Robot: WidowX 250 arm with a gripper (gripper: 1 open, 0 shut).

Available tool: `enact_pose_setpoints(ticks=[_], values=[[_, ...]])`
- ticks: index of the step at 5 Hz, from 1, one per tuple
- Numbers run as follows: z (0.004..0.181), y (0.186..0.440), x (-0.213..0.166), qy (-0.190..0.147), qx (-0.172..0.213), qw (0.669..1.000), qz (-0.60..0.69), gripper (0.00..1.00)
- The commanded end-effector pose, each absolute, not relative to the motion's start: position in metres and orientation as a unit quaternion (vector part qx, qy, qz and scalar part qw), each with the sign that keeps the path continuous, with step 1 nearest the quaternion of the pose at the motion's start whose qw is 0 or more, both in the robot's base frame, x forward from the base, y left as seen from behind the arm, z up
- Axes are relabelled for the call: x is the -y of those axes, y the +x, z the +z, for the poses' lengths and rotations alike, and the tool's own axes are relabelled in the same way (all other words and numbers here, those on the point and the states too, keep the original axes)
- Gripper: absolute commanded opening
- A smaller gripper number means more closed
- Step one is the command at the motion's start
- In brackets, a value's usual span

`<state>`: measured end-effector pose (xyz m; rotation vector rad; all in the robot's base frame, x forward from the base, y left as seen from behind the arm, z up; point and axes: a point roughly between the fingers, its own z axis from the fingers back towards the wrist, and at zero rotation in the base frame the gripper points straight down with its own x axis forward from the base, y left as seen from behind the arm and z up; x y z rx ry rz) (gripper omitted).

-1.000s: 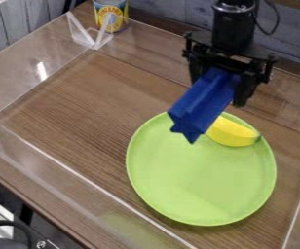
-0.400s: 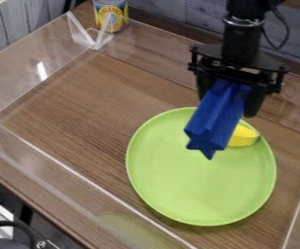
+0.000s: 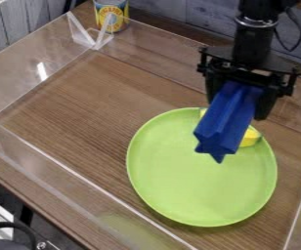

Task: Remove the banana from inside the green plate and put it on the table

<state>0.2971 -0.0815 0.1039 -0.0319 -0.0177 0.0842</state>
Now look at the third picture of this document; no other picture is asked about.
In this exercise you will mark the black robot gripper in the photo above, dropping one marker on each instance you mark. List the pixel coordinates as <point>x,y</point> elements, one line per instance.
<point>219,67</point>

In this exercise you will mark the blue star-shaped block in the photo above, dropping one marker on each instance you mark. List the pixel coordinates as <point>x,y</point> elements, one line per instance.
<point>223,127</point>

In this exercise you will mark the yellow toy banana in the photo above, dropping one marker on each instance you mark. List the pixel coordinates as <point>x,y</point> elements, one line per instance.
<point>252,136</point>

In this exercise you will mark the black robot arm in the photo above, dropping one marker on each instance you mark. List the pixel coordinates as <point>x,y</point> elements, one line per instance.
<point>248,62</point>

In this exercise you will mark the green round plate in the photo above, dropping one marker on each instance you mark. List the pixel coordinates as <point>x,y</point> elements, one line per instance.
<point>183,184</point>

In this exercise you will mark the yellow labelled tin can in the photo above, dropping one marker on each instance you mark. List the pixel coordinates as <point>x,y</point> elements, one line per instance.
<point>113,11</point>

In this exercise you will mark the black chair armrest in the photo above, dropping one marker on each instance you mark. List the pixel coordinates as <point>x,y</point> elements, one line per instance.
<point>9,243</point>

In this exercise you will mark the clear acrylic enclosure wall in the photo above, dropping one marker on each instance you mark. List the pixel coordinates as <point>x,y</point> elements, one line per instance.
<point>79,91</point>

